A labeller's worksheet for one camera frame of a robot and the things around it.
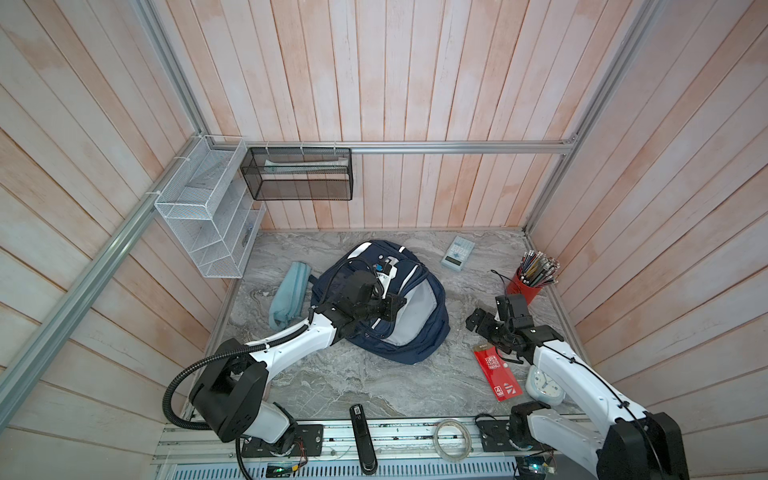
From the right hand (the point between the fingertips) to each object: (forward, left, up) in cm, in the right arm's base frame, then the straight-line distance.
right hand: (478, 324), depth 87 cm
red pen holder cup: (+12, -13, +4) cm, 18 cm away
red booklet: (-15, -6, -7) cm, 17 cm away
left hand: (0, +22, +9) cm, 24 cm away
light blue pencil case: (+8, +59, -2) cm, 60 cm away
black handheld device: (-30, +33, -4) cm, 44 cm away
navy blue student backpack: (0, +16, -1) cm, 16 cm away
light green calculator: (+32, 0, -5) cm, 32 cm away
